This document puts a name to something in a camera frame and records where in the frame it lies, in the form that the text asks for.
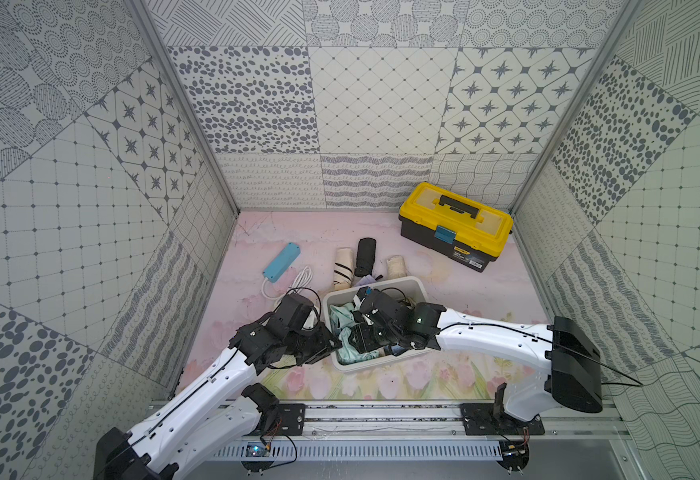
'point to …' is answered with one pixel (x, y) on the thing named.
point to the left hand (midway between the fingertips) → (342, 340)
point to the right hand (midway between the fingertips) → (360, 338)
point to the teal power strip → (282, 262)
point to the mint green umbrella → (341, 316)
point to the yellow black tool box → (459, 228)
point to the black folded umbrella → (366, 253)
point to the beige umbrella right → (396, 267)
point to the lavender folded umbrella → (366, 280)
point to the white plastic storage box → (400, 303)
